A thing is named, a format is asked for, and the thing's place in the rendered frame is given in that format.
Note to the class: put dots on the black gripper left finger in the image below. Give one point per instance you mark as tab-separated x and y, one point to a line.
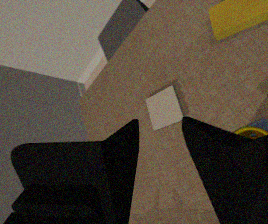
110	165

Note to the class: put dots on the yellow rectangular block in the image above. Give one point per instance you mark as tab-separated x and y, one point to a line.
233	16

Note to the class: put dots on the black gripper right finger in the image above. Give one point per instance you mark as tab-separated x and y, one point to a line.
232	168

